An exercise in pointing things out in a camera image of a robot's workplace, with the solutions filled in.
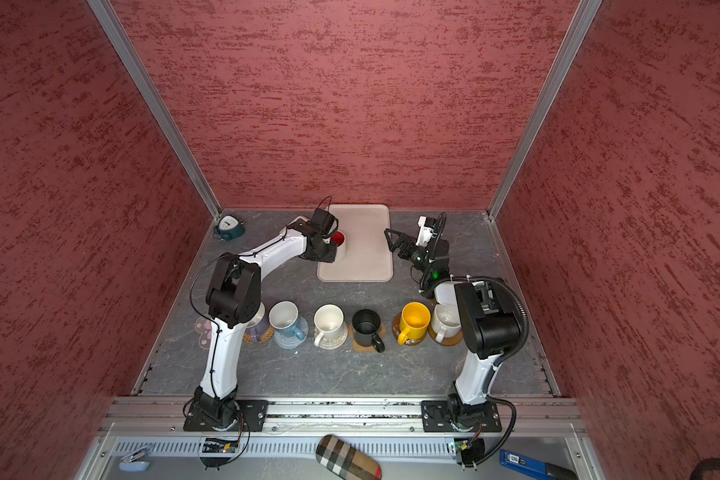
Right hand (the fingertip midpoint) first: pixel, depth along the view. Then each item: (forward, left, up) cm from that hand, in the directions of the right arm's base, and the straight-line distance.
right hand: (390, 236), depth 92 cm
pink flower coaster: (-21, +59, -15) cm, 64 cm away
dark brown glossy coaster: (-24, -1, -15) cm, 29 cm away
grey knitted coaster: (-27, +30, -15) cm, 43 cm away
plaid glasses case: (-55, +15, -12) cm, 58 cm away
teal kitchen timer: (+16, +59, -11) cm, 62 cm away
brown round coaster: (-29, -16, -14) cm, 35 cm away
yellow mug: (-22, -7, -12) cm, 26 cm away
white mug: (-22, +20, -13) cm, 33 cm away
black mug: (-24, +8, -13) cm, 28 cm away
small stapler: (-54, +62, -14) cm, 83 cm away
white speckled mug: (-24, -15, -11) cm, 31 cm away
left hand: (+1, +21, -12) cm, 24 cm away
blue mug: (-21, +33, -10) cm, 40 cm away
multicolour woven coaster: (-28, +18, -15) cm, 37 cm away
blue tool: (-58, -28, -12) cm, 66 cm away
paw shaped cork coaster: (-30, +9, -16) cm, 35 cm away
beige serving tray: (+4, +7, -16) cm, 18 cm away
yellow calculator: (+23, +35, -14) cm, 44 cm away
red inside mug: (+10, +18, -11) cm, 23 cm away
